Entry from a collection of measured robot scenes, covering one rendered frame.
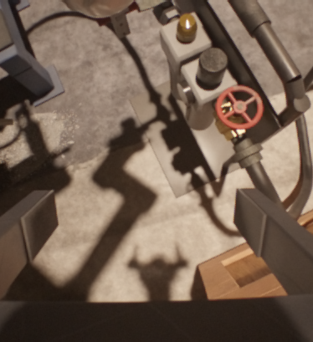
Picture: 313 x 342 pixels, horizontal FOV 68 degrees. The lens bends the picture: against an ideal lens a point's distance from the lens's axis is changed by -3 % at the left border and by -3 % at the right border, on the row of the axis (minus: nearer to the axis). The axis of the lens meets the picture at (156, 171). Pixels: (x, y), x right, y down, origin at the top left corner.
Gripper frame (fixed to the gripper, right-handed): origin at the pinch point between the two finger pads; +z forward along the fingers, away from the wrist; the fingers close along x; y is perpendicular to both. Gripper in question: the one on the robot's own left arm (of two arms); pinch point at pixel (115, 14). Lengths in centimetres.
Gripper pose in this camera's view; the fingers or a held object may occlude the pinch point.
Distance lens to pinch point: 52.9
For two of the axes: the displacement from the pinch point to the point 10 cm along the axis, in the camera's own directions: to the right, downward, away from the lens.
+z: 0.9, 1.3, 9.9
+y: 9.0, -4.3, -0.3
